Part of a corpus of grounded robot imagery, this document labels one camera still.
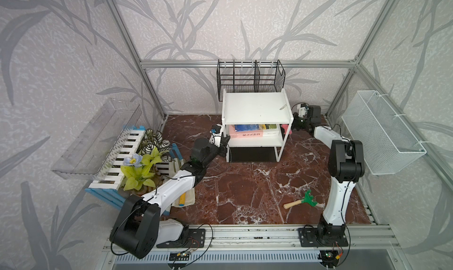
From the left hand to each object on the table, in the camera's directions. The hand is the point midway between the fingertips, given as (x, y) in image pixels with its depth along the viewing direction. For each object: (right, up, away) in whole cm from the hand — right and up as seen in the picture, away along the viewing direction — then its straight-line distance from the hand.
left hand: (227, 136), depth 82 cm
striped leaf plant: (-33, -1, -5) cm, 33 cm away
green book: (+22, +5, +4) cm, 23 cm away
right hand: (+30, +10, +18) cm, 37 cm away
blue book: (+9, +4, +3) cm, 10 cm away
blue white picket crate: (-41, -17, -21) cm, 49 cm away
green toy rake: (+39, -31, +2) cm, 50 cm away
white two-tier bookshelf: (+12, +7, -11) cm, 18 cm away
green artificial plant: (-36, -13, -12) cm, 40 cm away
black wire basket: (+12, +35, +19) cm, 41 cm away
